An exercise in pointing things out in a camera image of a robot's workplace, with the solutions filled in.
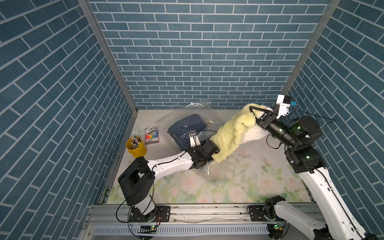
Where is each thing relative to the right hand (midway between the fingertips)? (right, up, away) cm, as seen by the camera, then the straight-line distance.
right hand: (252, 110), depth 56 cm
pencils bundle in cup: (-56, -15, +26) cm, 63 cm away
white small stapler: (-54, -11, +46) cm, 72 cm away
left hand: (-20, -18, +30) cm, 40 cm away
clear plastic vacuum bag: (-13, -34, +32) cm, 49 cm away
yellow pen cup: (-56, -22, +32) cm, 68 cm away
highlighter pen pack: (-53, -16, +46) cm, 72 cm away
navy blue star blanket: (-32, -9, +35) cm, 48 cm away
